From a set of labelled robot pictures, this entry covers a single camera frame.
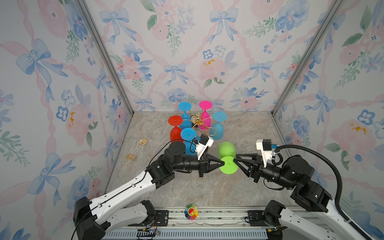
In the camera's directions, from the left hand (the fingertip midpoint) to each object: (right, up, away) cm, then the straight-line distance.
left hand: (223, 163), depth 56 cm
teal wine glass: (+2, +19, +21) cm, 28 cm away
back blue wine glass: (-16, +25, +26) cm, 39 cm away
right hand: (+5, +2, +1) cm, 5 cm away
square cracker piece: (-51, -5, +39) cm, 64 cm away
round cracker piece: (-46, +4, +47) cm, 66 cm away
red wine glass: (-21, +11, +24) cm, 34 cm away
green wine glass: (+3, +3, +8) cm, 9 cm away
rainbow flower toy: (-13, -29, +19) cm, 37 cm away
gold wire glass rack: (-9, +18, +20) cm, 28 cm away
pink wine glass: (-5, +16, +29) cm, 34 cm away
